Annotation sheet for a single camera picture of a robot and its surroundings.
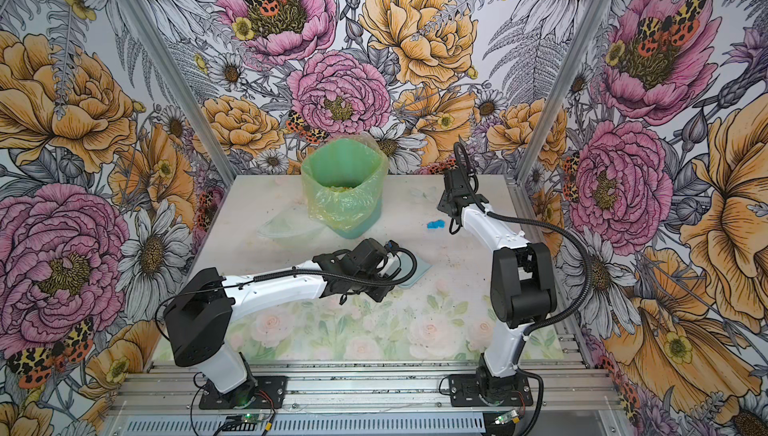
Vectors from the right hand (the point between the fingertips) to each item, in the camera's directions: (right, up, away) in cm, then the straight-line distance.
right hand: (453, 209), depth 95 cm
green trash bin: (-29, -7, +10) cm, 31 cm away
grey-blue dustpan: (-16, -13, -27) cm, 34 cm away
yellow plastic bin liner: (-36, +11, +13) cm, 40 cm away
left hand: (-21, -22, -12) cm, 33 cm away
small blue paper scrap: (-4, -6, +12) cm, 14 cm away
